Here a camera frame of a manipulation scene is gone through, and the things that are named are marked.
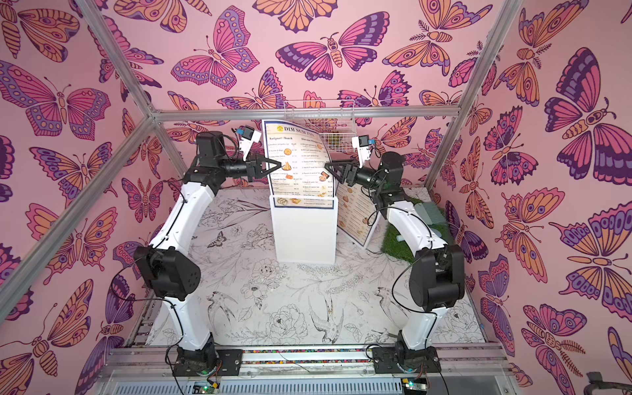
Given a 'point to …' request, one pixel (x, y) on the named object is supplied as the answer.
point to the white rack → (305, 235)
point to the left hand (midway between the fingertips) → (283, 166)
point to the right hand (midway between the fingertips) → (333, 164)
